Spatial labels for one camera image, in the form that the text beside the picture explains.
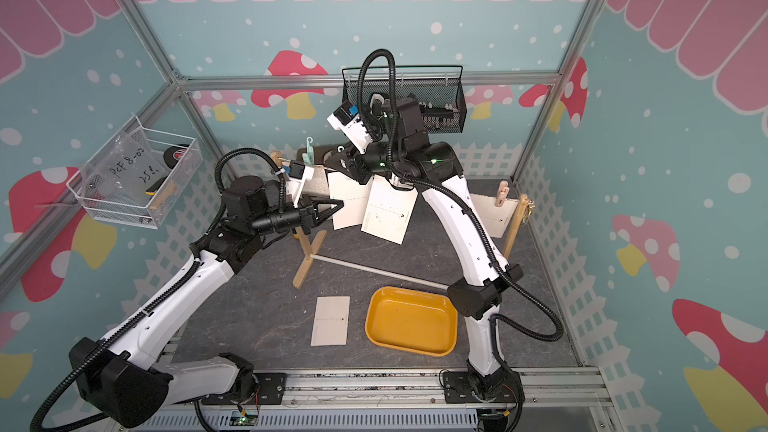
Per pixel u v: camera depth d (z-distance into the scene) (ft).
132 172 2.27
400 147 1.59
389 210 2.11
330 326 2.79
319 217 2.09
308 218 1.94
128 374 1.24
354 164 1.83
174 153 2.65
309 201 2.03
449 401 2.42
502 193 1.75
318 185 2.21
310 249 3.17
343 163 1.90
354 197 2.17
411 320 2.80
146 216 2.15
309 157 2.02
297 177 1.94
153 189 2.15
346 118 1.70
